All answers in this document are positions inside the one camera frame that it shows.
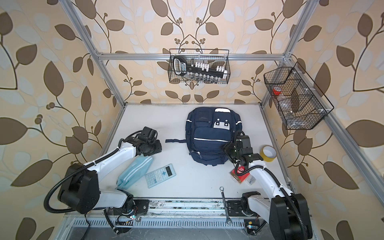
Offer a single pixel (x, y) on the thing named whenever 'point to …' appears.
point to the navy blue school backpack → (208, 129)
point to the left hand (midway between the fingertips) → (159, 146)
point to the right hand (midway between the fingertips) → (222, 149)
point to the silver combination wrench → (228, 220)
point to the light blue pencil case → (134, 173)
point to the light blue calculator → (159, 175)
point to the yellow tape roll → (268, 153)
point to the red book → (241, 178)
